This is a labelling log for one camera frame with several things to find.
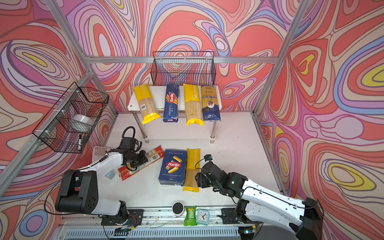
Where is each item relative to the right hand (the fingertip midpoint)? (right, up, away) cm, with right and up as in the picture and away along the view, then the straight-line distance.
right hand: (202, 180), depth 76 cm
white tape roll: (-58, +29, -6) cm, 65 cm away
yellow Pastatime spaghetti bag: (-5, +4, +13) cm, 14 cm away
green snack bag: (-6, -18, -3) cm, 19 cm away
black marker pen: (-60, +20, -4) cm, 64 cm away
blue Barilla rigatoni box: (-16, +5, +8) cm, 18 cm away
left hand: (-32, +8, +15) cm, 36 cm away
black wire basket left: (-68, +26, -10) cm, 73 cm away
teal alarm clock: (0, -16, -4) cm, 17 cm away
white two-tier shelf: (-28, +26, +23) cm, 44 cm away
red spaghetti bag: (-30, +9, +17) cm, 36 cm away
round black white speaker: (-12, -13, -4) cm, 18 cm away
